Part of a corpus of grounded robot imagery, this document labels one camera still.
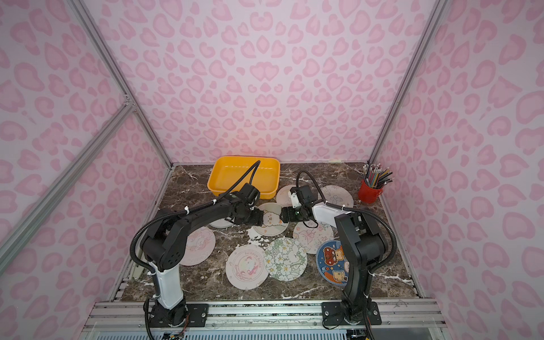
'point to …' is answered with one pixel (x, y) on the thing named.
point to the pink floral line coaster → (311, 238)
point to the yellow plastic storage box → (225, 171)
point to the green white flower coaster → (285, 259)
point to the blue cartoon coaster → (332, 263)
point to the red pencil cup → (368, 195)
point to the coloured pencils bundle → (377, 177)
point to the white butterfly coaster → (336, 195)
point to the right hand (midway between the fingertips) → (289, 215)
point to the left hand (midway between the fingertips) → (258, 220)
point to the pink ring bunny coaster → (246, 267)
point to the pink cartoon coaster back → (282, 196)
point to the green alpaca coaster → (273, 224)
